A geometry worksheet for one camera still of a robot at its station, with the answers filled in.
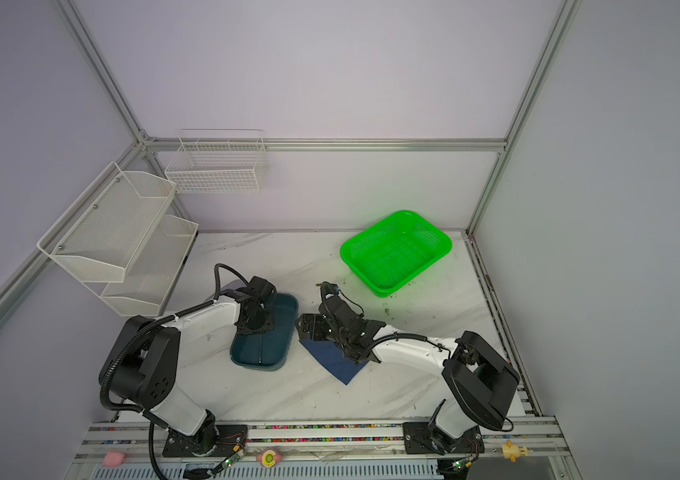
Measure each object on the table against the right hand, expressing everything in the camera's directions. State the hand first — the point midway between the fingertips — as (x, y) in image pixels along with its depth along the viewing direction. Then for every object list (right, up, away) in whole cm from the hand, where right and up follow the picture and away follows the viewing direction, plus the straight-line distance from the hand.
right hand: (304, 323), depth 82 cm
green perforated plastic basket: (+30, +21, +33) cm, 49 cm away
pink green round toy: (-6, -28, -14) cm, 32 cm away
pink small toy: (-44, -30, -11) cm, 55 cm away
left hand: (-15, -4, +10) cm, 18 cm away
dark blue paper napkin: (+7, -12, +6) cm, 15 cm away
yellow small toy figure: (+51, -27, -13) cm, 59 cm away
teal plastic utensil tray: (-11, -9, +5) cm, 15 cm away
